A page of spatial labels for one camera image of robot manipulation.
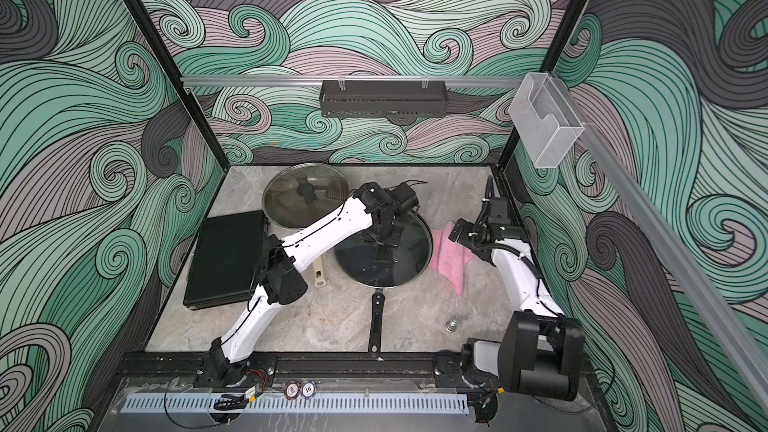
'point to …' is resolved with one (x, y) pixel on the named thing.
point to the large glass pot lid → (372, 266)
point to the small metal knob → (451, 326)
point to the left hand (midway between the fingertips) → (389, 240)
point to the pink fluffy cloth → (449, 257)
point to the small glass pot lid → (297, 195)
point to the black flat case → (226, 259)
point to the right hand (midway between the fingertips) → (464, 239)
